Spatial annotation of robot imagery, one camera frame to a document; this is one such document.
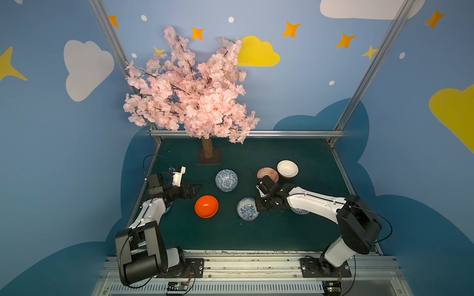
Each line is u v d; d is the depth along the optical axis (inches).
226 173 38.7
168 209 35.3
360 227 17.8
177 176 30.8
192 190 30.1
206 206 34.8
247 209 35.7
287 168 41.1
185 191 30.1
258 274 28.9
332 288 28.4
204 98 24.8
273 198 25.8
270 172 40.0
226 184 38.7
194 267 29.6
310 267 29.3
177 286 28.3
